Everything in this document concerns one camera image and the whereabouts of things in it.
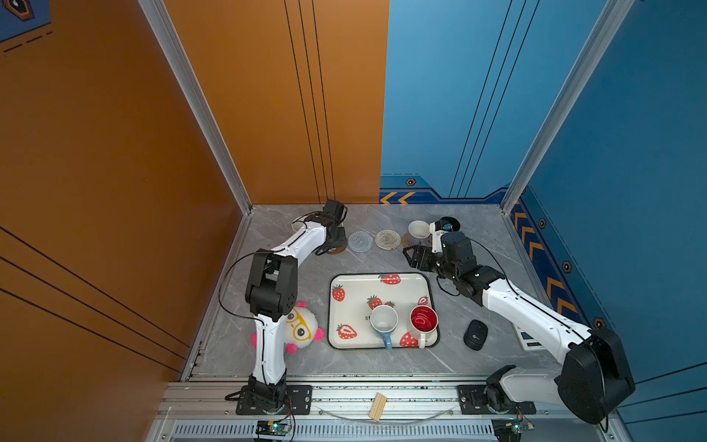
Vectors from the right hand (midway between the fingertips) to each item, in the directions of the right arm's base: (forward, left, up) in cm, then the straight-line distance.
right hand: (410, 252), depth 83 cm
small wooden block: (-37, +11, -18) cm, 43 cm away
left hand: (+15, +24, -11) cm, 30 cm away
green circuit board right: (-42, -23, -21) cm, 52 cm away
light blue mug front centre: (-15, +8, -15) cm, 22 cm away
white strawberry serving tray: (-5, +18, -19) cm, 27 cm away
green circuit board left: (-42, +39, -20) cm, 61 cm away
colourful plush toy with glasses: (-19, +33, -11) cm, 40 cm away
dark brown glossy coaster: (+12, +24, -15) cm, 31 cm away
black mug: (-1, -9, +13) cm, 16 cm away
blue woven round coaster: (+18, +16, -18) cm, 30 cm away
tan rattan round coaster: (+18, -2, -17) cm, 24 cm away
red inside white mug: (-15, -4, -16) cm, 22 cm away
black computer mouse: (-19, -19, -17) cm, 32 cm away
